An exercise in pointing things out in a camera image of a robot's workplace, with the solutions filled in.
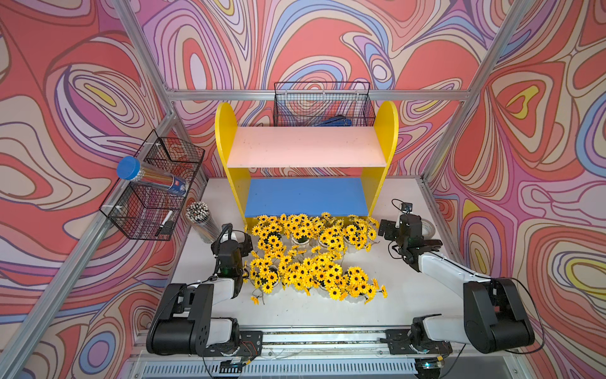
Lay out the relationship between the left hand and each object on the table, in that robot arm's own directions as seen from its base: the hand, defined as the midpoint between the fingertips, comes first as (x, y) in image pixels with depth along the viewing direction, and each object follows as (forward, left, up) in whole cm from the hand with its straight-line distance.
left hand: (234, 235), depth 90 cm
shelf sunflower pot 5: (-18, -26, +7) cm, 32 cm away
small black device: (+1, -80, -6) cm, 80 cm away
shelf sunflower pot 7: (-22, -44, +7) cm, 50 cm away
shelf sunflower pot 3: (-1, -14, +7) cm, 16 cm away
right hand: (+3, -63, +1) cm, 63 cm away
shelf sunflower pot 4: (-19, -15, +8) cm, 25 cm away
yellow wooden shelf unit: (+43, -28, -6) cm, 52 cm away
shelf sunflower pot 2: (-1, -26, +7) cm, 27 cm away
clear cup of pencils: (+3, +11, +10) cm, 16 cm away
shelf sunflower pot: (-4, -37, +7) cm, 38 cm away
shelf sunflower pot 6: (-17, -34, +6) cm, 39 cm away
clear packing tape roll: (+7, -80, -6) cm, 80 cm away
